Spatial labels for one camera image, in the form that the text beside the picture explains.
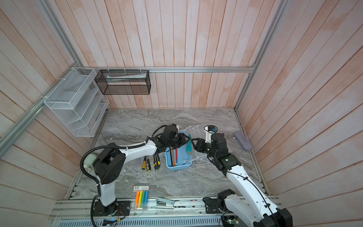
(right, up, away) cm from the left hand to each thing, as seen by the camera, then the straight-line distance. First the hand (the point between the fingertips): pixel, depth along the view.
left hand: (189, 141), depth 86 cm
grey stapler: (-14, -31, -13) cm, 36 cm away
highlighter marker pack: (-27, -29, -10) cm, 41 cm away
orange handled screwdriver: (-11, -11, +6) cm, 16 cm away
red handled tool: (-8, -10, +6) cm, 15 cm away
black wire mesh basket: (-49, +43, +21) cm, 69 cm away
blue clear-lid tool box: (-4, -10, +2) cm, 11 cm away
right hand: (+2, +2, -8) cm, 8 cm away
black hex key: (-12, -11, +6) cm, 17 cm away
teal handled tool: (0, -2, 0) cm, 2 cm away
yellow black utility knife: (-21, -13, +4) cm, 25 cm away
